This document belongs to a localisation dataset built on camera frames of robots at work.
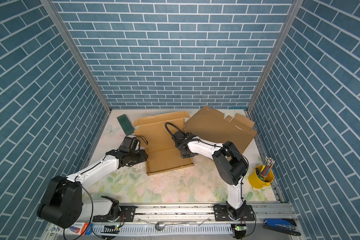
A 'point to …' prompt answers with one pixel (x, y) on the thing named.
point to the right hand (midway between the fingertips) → (188, 152)
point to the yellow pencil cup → (260, 177)
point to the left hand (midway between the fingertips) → (146, 156)
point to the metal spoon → (160, 226)
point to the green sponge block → (126, 125)
